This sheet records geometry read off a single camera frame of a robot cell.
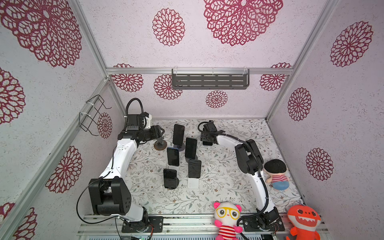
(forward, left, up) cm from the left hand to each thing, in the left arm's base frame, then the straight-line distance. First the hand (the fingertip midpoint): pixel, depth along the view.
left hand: (159, 134), depth 84 cm
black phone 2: (+8, -10, -10) cm, 16 cm away
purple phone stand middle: (-7, -20, -16) cm, 27 cm away
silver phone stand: (-11, -8, -19) cm, 24 cm away
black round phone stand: (-19, -5, -25) cm, 31 cm away
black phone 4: (-10, -20, -24) cm, 33 cm away
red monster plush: (-42, -70, -13) cm, 82 cm away
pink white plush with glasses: (-39, -34, -13) cm, 53 cm away
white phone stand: (-20, -19, -22) cm, 35 cm away
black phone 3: (-21, -7, -5) cm, 23 cm away
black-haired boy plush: (-18, -66, -14) cm, 69 cm away
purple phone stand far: (+4, -11, -20) cm, 23 cm away
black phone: (+5, -29, -17) cm, 34 cm away
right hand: (+15, -29, -19) cm, 38 cm away
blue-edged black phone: (-9, -7, -9) cm, 15 cm away
